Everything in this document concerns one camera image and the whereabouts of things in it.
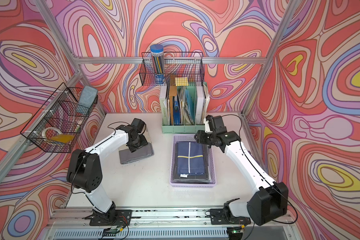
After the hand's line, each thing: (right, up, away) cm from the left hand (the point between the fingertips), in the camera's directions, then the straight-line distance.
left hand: (145, 145), depth 91 cm
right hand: (+33, +4, -11) cm, 35 cm away
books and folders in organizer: (+23, +24, +5) cm, 33 cm away
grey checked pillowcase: (+31, -18, -8) cm, 37 cm away
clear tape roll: (-40, +10, -24) cm, 48 cm away
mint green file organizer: (+12, +11, +14) cm, 22 cm away
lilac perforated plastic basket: (+40, -20, -7) cm, 46 cm away
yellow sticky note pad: (+23, +40, 0) cm, 46 cm away
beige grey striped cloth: (-12, -7, +1) cm, 14 cm away
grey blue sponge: (-29, +28, -10) cm, 42 cm away
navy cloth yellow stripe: (+28, -7, -3) cm, 29 cm away
